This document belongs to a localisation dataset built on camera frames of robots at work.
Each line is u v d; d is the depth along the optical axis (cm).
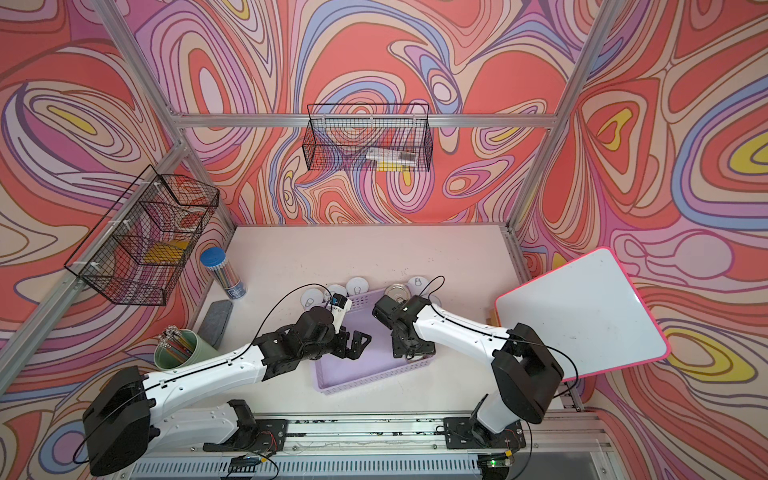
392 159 91
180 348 74
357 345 70
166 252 72
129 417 40
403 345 72
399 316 60
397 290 89
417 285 96
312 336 61
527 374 42
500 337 46
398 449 73
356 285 96
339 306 71
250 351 55
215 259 84
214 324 91
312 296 93
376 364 84
